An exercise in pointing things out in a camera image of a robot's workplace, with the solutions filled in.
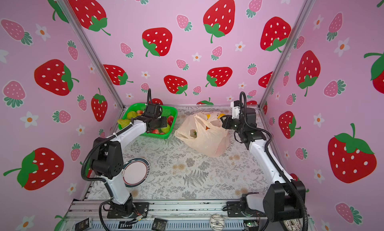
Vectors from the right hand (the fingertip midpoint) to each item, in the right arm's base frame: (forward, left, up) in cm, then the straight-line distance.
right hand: (220, 116), depth 79 cm
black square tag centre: (-49, +25, -25) cm, 60 cm away
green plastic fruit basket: (+17, +60, -18) cm, 65 cm away
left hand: (+5, +36, -14) cm, 38 cm away
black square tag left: (-54, +61, -24) cm, 85 cm away
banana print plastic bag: (-8, +7, -4) cm, 12 cm away
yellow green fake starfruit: (0, +61, -14) cm, 63 cm away
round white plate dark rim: (-28, +44, -21) cm, 56 cm away
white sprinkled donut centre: (-45, -2, -26) cm, 52 cm away
